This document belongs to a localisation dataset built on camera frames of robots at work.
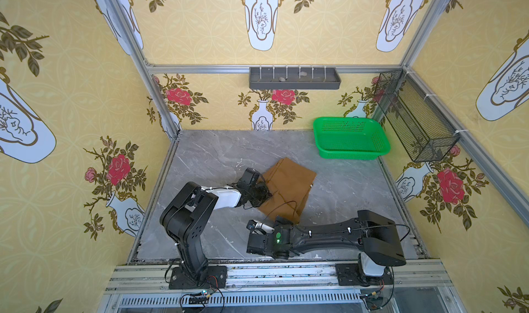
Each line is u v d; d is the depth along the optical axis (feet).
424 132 2.46
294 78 3.04
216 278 2.39
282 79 2.95
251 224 2.30
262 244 1.90
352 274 2.42
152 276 2.46
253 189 2.62
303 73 3.03
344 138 3.83
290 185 3.17
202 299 2.34
